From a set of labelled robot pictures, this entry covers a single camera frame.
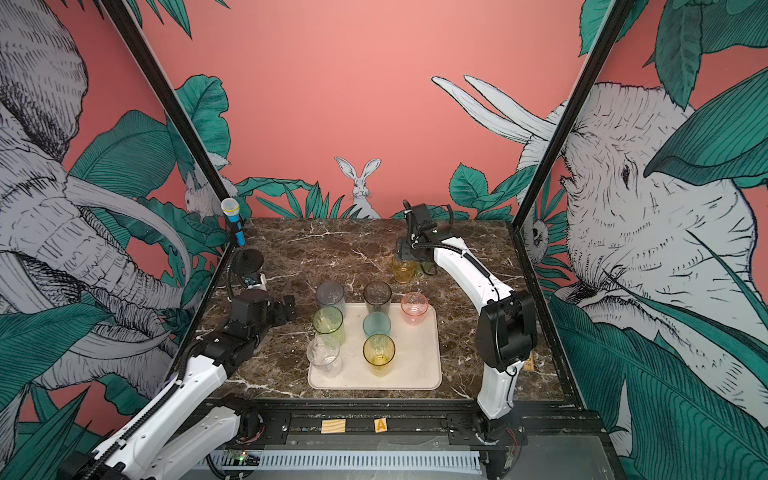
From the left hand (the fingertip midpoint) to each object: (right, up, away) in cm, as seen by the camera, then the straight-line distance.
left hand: (278, 296), depth 81 cm
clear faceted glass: (+12, -18, +4) cm, 22 cm away
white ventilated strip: (+23, -38, -11) cm, 46 cm away
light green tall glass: (+14, -7, 0) cm, 16 cm away
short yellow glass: (+36, +6, +23) cm, 43 cm away
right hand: (+36, +14, +7) cm, 39 cm away
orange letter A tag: (+29, -32, -7) cm, 43 cm away
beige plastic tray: (+39, -19, +6) cm, 44 cm away
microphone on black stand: (-22, +9, +26) cm, 35 cm away
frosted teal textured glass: (+26, -9, +6) cm, 29 cm away
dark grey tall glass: (+27, -1, +5) cm, 28 cm away
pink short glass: (+39, -6, +13) cm, 41 cm away
